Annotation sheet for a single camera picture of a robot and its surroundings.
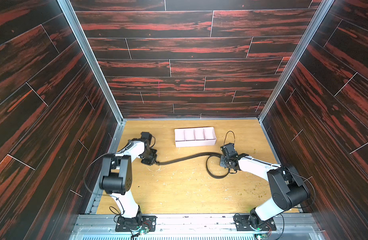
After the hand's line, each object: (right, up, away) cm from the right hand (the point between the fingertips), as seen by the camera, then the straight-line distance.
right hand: (227, 160), depth 96 cm
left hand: (-45, +1, 0) cm, 45 cm away
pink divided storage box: (-20, +15, +13) cm, 28 cm away
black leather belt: (-13, +3, +3) cm, 14 cm away
